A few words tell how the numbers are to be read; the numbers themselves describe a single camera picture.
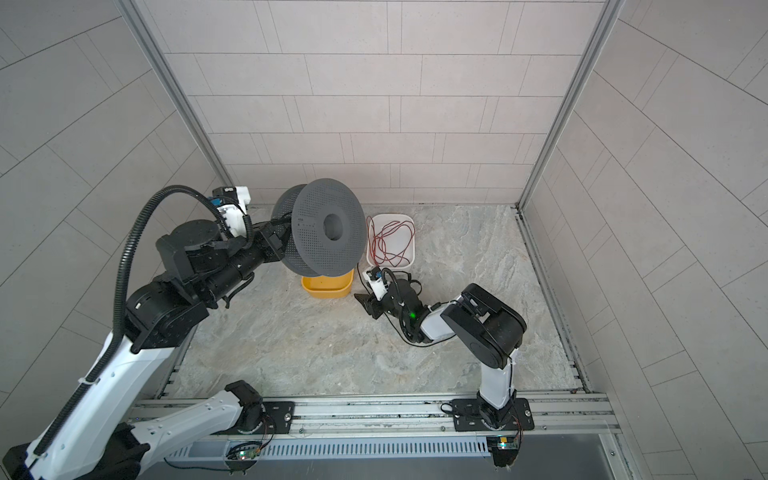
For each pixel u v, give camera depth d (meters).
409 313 0.71
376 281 0.76
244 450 0.64
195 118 0.91
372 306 0.77
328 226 0.55
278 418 0.71
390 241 1.03
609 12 0.71
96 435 0.36
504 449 0.68
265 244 0.47
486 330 0.48
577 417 0.72
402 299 0.68
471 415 0.71
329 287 0.90
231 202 0.46
